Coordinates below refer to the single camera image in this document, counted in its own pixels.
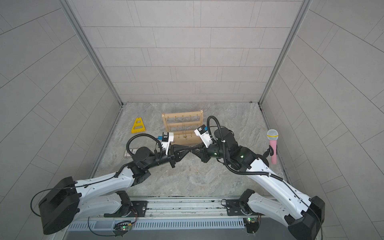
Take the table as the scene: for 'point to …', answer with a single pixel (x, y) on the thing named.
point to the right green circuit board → (252, 225)
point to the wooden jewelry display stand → (183, 125)
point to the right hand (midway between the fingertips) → (192, 151)
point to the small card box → (127, 155)
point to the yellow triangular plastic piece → (141, 124)
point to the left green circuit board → (122, 228)
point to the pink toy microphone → (273, 135)
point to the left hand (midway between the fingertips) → (192, 151)
